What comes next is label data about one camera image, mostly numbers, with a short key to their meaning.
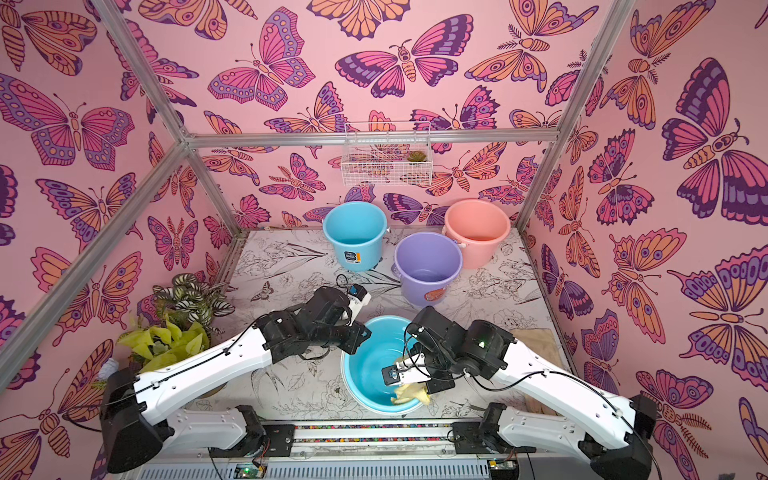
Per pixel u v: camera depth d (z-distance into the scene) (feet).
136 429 1.25
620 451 1.29
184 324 2.45
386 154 3.13
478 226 3.69
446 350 1.61
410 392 2.01
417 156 3.03
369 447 2.40
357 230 3.59
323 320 1.86
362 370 2.71
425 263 3.38
